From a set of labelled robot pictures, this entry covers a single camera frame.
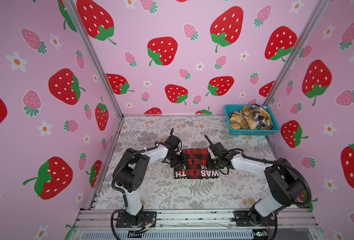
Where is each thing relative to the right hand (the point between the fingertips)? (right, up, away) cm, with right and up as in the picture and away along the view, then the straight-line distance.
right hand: (206, 164), depth 91 cm
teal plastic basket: (+23, +38, +24) cm, 50 cm away
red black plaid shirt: (-6, 0, -1) cm, 6 cm away
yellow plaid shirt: (+35, +31, +15) cm, 49 cm away
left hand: (-11, 0, -1) cm, 11 cm away
